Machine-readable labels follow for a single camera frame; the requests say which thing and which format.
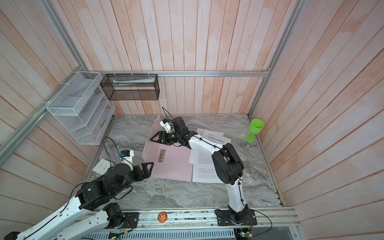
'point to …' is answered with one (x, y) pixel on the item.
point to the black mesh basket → (131, 86)
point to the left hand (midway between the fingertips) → (147, 169)
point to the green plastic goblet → (255, 127)
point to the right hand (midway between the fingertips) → (153, 141)
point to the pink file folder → (170, 162)
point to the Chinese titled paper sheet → (215, 136)
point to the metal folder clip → (161, 155)
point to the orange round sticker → (162, 217)
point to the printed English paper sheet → (204, 167)
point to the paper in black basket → (116, 83)
